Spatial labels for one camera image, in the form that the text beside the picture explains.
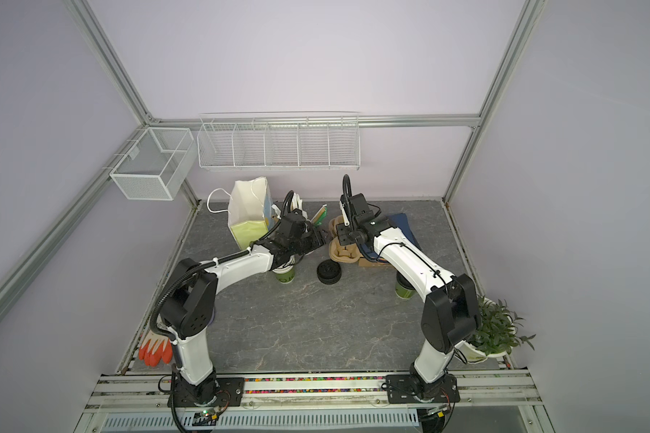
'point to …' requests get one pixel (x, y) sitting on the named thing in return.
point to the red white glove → (155, 347)
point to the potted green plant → (496, 334)
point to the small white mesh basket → (157, 163)
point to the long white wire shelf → (280, 141)
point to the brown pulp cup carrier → (342, 253)
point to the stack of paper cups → (285, 274)
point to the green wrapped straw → (320, 216)
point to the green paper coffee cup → (403, 288)
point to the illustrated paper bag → (250, 209)
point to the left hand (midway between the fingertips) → (329, 238)
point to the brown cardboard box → (362, 262)
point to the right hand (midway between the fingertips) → (347, 231)
